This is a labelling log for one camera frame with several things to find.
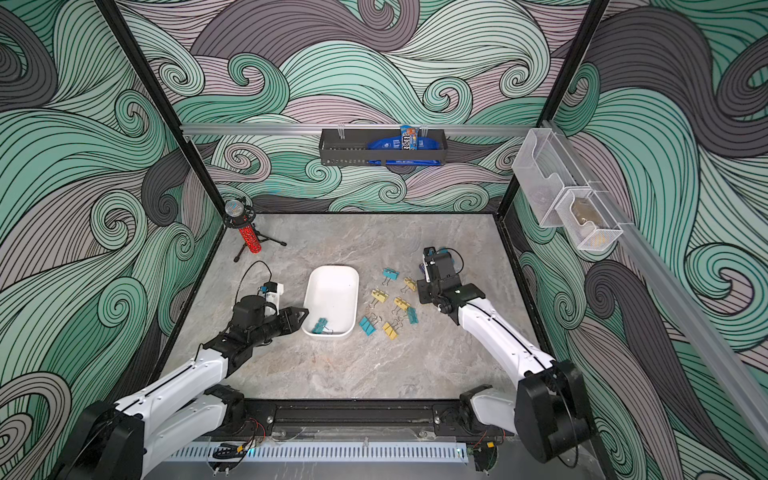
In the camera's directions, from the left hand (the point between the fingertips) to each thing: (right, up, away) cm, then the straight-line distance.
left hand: (305, 309), depth 84 cm
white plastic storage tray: (+6, +2, +13) cm, 15 cm away
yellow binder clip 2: (+22, +2, +10) cm, 24 cm away
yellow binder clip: (+32, +5, +14) cm, 35 cm away
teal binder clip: (+3, -7, +5) cm, 9 cm away
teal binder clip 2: (+26, +9, +15) cm, 31 cm away
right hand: (+38, +8, +1) cm, 39 cm away
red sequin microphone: (-21, +29, 0) cm, 36 cm away
